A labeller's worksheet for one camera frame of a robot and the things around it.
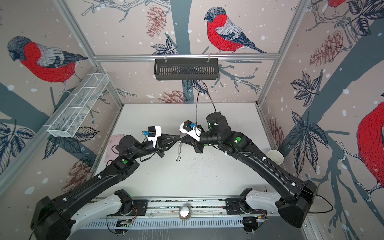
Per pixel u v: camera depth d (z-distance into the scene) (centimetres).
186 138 60
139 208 73
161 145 57
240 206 66
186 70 107
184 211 63
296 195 38
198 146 58
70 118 73
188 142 58
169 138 61
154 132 53
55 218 38
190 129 52
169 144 61
